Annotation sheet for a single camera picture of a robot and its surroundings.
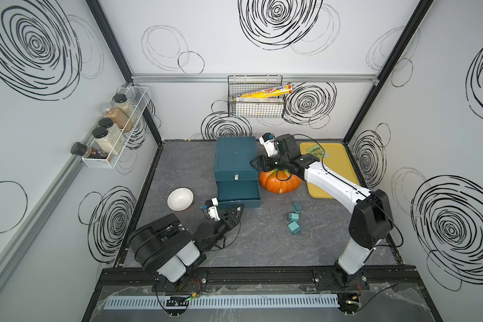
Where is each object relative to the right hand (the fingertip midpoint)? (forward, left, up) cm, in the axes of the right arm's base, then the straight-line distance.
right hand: (256, 160), depth 84 cm
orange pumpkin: (-11, -8, +2) cm, 14 cm away
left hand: (-18, +6, -9) cm, 21 cm away
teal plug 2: (-16, -17, -18) cm, 30 cm away
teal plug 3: (-21, -17, -19) cm, 33 cm away
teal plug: (-12, -18, -18) cm, 28 cm away
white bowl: (-10, +35, -17) cm, 40 cm away
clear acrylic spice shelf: (+31, +58, +10) cm, 66 cm away
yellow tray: (+21, -46, -23) cm, 56 cm away
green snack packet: (+25, -35, -22) cm, 49 cm away
